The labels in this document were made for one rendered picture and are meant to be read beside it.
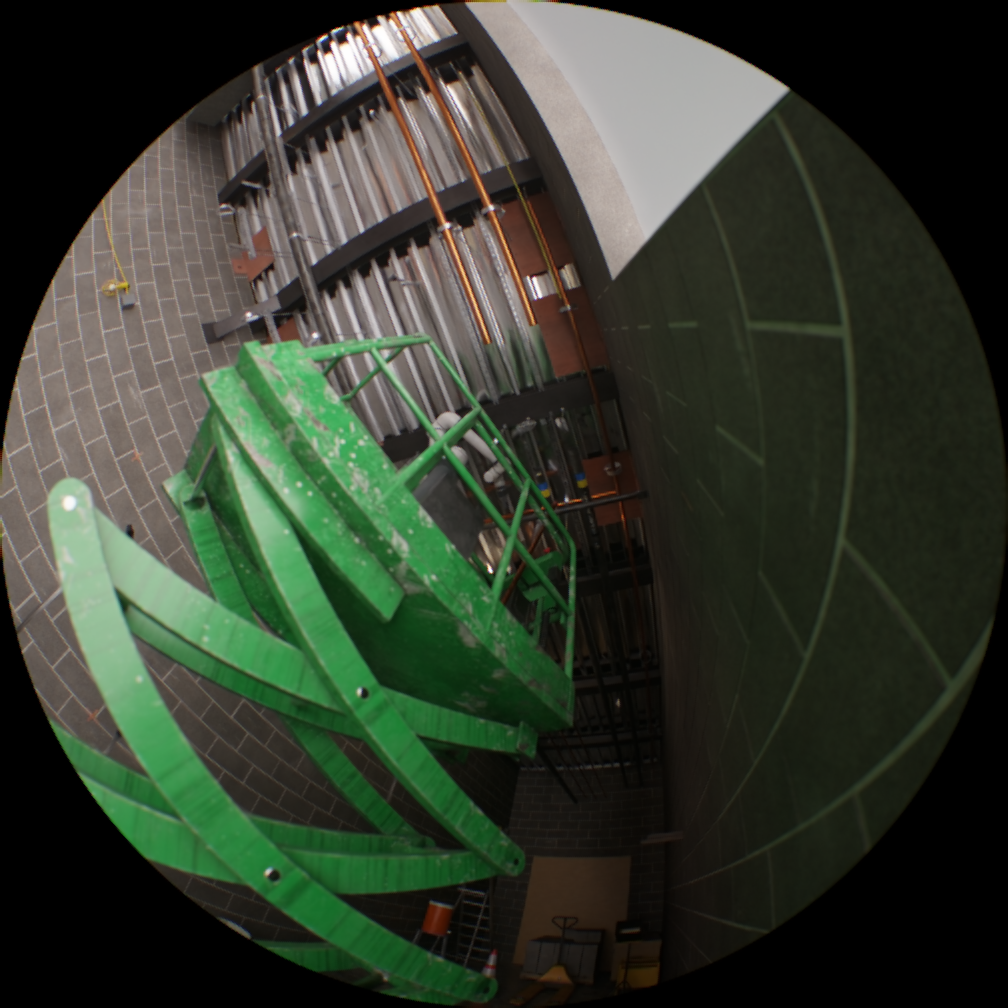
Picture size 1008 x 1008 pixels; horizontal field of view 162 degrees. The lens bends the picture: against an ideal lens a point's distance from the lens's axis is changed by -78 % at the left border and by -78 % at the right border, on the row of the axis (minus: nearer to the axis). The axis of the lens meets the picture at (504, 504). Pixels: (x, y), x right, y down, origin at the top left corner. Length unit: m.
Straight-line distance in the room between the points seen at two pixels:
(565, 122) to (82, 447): 3.26
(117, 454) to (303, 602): 2.44
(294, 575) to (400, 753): 0.46
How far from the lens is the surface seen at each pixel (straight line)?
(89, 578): 0.72
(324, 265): 3.49
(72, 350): 3.31
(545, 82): 1.94
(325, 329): 2.63
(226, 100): 5.07
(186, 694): 3.03
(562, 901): 7.81
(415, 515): 0.98
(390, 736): 0.87
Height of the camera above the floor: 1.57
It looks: 61 degrees up
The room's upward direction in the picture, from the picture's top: 21 degrees clockwise
